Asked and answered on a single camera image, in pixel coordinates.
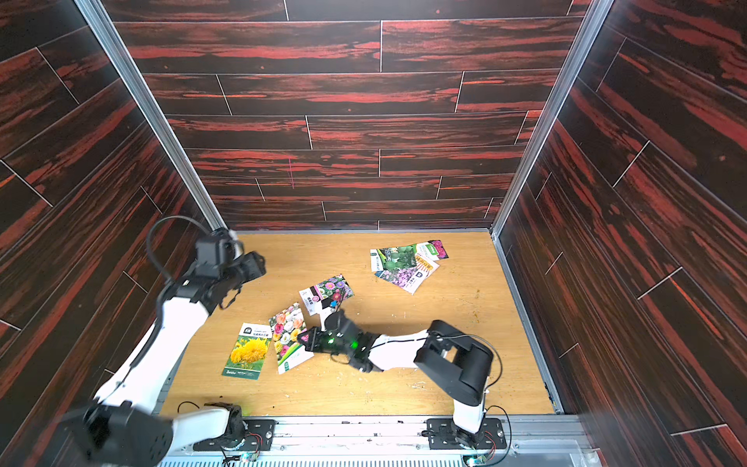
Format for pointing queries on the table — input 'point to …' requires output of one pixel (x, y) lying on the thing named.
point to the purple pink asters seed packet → (334, 290)
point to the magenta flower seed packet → (440, 249)
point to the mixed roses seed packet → (285, 327)
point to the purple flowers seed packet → (407, 279)
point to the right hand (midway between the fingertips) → (300, 333)
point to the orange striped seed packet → (425, 268)
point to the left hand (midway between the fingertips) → (261, 260)
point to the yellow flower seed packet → (249, 352)
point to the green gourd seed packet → (393, 258)
